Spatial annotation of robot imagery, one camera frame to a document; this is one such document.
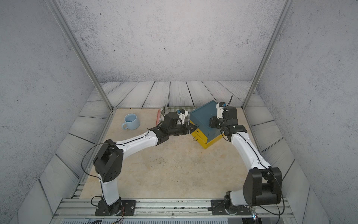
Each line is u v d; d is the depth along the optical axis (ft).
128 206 2.39
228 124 2.08
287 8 2.32
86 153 3.08
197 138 3.15
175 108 3.94
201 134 2.85
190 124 2.52
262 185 1.34
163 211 2.38
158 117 3.76
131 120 3.62
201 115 2.86
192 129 2.63
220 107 2.46
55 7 2.30
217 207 2.33
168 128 2.20
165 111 2.18
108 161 1.58
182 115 2.55
